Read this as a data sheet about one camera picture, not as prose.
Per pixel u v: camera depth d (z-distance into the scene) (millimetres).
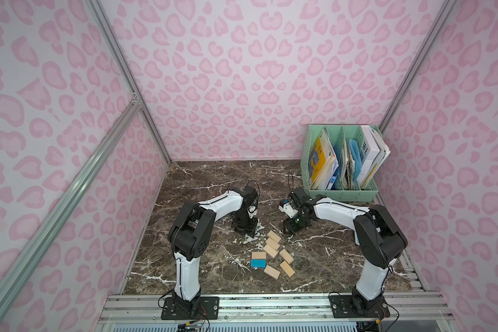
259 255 844
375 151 881
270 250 861
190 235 523
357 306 650
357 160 877
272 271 810
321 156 947
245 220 806
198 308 716
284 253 854
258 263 838
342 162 923
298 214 785
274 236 902
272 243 881
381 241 485
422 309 734
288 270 806
